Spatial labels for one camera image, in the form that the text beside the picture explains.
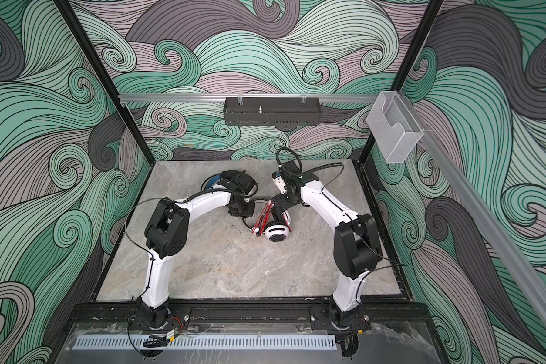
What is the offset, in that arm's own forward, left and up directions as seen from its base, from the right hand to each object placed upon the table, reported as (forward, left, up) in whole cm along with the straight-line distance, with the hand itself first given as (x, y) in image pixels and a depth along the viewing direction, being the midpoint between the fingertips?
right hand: (288, 200), depth 90 cm
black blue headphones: (+18, +36, -9) cm, 41 cm away
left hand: (-1, +16, -9) cm, 18 cm away
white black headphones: (-13, +5, -1) cm, 14 cm away
